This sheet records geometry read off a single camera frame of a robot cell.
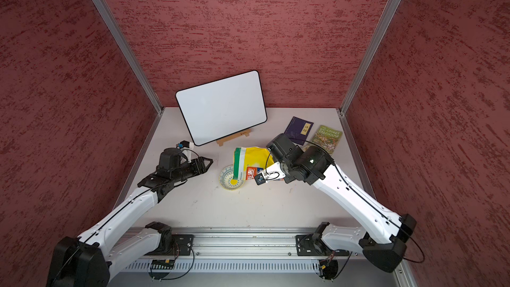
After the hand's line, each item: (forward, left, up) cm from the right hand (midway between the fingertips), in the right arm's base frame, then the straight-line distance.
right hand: (284, 159), depth 71 cm
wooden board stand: (+23, +29, -20) cm, 43 cm away
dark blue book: (+33, -13, -24) cm, 43 cm away
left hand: (+4, +31, -12) cm, 34 cm away
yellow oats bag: (-1, +13, 0) cm, 13 cm away
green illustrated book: (+25, -28, -23) cm, 44 cm away
